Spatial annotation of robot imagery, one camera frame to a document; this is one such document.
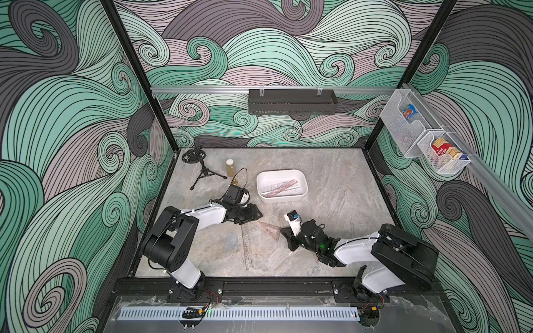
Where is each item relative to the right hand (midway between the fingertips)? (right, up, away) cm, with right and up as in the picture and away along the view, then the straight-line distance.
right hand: (283, 230), depth 87 cm
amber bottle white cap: (-25, +26, +16) cm, 40 cm away
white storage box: (-6, +21, +19) cm, 29 cm away
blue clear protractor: (-22, -5, -1) cm, 23 cm away
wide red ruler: (+8, +19, +18) cm, 28 cm away
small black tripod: (-37, +32, -1) cm, 49 cm away
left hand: (-11, +6, +3) cm, 13 cm away
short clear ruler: (-3, +17, +17) cm, 24 cm away
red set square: (-4, -1, +2) cm, 4 cm away
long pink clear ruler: (-15, -6, -3) cm, 17 cm away
